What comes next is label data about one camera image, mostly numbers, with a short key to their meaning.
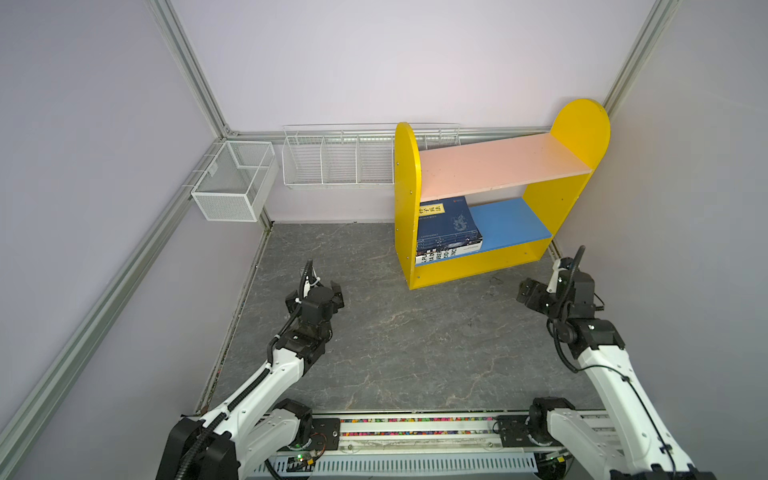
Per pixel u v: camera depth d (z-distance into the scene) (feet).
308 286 2.23
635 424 1.36
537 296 2.28
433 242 2.76
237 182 3.35
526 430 2.42
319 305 1.97
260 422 1.89
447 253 2.99
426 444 2.42
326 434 2.42
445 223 2.83
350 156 3.25
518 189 3.78
